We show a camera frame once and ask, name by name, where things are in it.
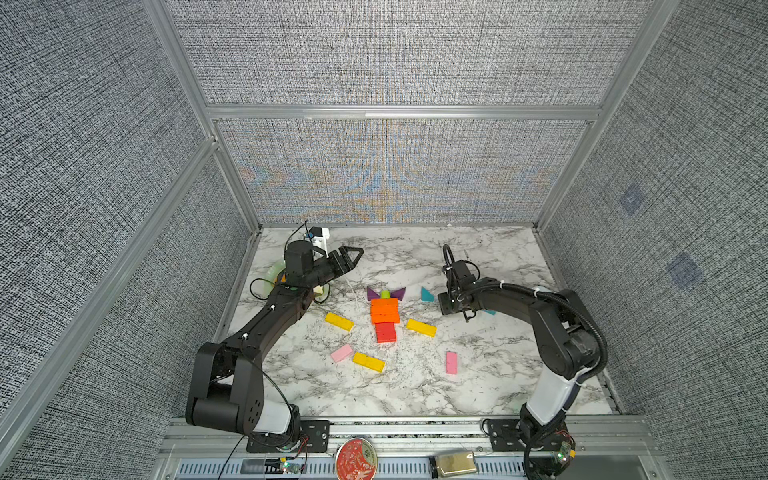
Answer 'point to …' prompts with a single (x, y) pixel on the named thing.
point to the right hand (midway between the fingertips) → (447, 294)
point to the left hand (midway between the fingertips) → (363, 252)
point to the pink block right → (451, 363)
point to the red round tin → (356, 459)
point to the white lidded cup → (542, 289)
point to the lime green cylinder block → (385, 294)
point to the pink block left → (341, 353)
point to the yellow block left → (339, 321)
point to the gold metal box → (456, 463)
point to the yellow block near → (367, 361)
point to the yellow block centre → (420, 327)
